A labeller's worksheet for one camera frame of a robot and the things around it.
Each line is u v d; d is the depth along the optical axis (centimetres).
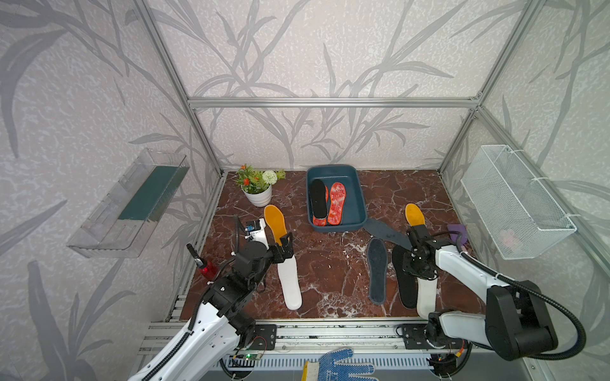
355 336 75
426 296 81
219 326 49
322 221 99
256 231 63
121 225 64
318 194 108
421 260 67
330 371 68
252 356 70
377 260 90
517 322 41
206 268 78
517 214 64
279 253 65
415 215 103
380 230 99
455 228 100
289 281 85
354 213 105
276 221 102
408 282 84
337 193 109
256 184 96
